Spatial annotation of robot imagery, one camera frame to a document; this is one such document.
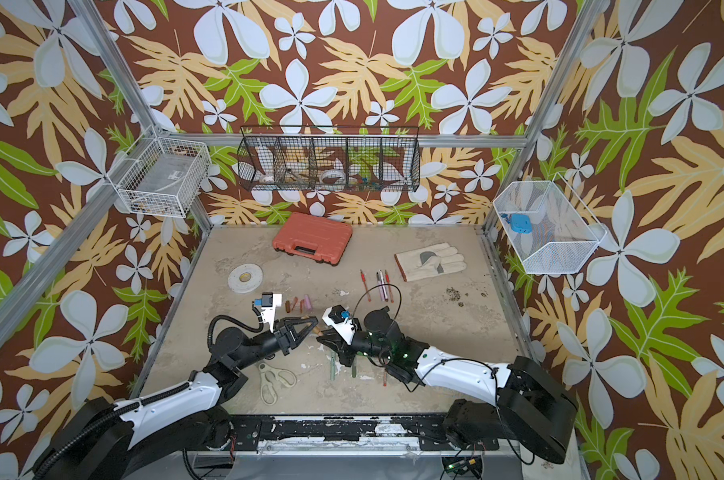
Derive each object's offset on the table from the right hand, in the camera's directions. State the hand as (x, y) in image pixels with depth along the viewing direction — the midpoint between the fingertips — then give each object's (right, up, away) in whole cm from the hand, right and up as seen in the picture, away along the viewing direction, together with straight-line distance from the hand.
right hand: (319, 340), depth 74 cm
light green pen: (+2, -11, +11) cm, 16 cm away
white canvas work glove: (+39, +20, +35) cm, 56 cm away
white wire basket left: (-48, +45, +13) cm, 67 cm away
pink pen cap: (-7, +6, +25) cm, 26 cm away
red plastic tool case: (-5, +28, +37) cm, 47 cm away
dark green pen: (+8, -12, +12) cm, 19 cm away
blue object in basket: (+57, +31, +12) cm, 66 cm away
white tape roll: (-31, +13, +31) cm, 46 cm away
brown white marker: (+18, +12, +30) cm, 37 cm away
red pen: (+20, +12, +31) cm, 39 cm away
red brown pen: (+17, -14, +10) cm, 24 cm away
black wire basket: (0, +53, +23) cm, 58 cm away
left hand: (-1, +6, -2) cm, 7 cm away
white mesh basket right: (+64, +29, +11) cm, 71 cm away
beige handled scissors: (-16, -13, +10) cm, 23 cm away
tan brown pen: (-1, +3, -2) cm, 3 cm away
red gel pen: (+11, +14, +31) cm, 36 cm away
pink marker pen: (+17, +10, +28) cm, 34 cm away
